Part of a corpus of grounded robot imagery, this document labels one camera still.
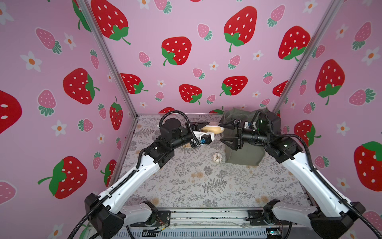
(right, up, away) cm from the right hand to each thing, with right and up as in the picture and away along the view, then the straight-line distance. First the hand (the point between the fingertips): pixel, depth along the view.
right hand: (217, 134), depth 58 cm
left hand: (-4, +5, +6) cm, 9 cm away
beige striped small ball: (+5, -17, +36) cm, 40 cm away
